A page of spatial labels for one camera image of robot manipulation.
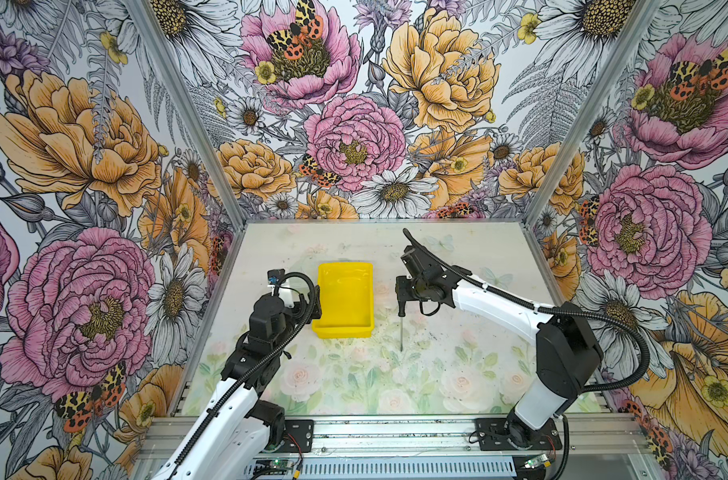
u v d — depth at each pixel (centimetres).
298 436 73
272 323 56
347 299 98
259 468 73
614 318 83
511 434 67
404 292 79
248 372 55
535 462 72
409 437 76
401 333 87
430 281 65
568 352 46
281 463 71
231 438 58
